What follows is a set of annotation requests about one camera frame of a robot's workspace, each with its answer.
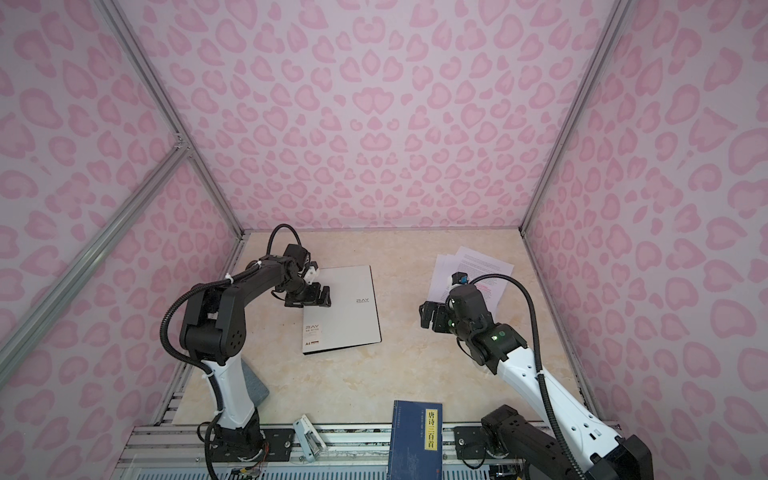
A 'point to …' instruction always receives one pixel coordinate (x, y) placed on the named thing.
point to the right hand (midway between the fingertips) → (434, 308)
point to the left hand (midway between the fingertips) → (318, 298)
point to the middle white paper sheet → (441, 283)
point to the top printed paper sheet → (470, 265)
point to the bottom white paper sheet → (439, 259)
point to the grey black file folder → (351, 320)
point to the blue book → (416, 441)
